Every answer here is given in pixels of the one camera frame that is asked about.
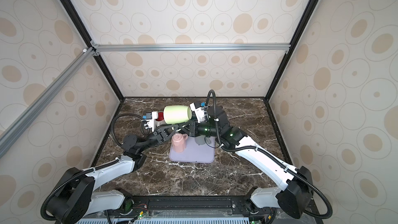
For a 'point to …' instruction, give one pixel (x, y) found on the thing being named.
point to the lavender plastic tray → (194, 153)
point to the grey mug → (200, 140)
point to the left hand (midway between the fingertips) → (180, 130)
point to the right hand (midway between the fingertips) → (181, 127)
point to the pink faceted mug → (179, 141)
